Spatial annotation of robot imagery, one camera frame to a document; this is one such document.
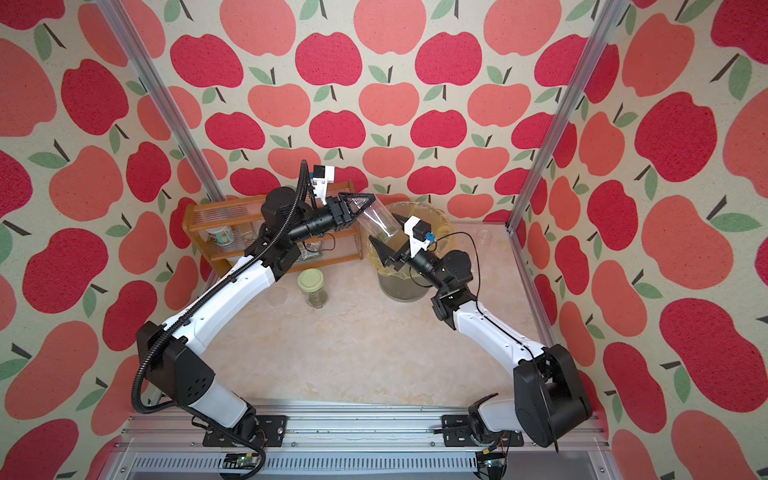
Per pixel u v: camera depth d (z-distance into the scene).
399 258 0.62
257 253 0.56
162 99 0.84
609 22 0.70
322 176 0.63
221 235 0.91
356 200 0.64
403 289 0.99
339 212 0.59
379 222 0.66
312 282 0.88
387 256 0.62
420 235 0.57
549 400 0.42
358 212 0.61
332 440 0.74
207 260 0.91
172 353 0.42
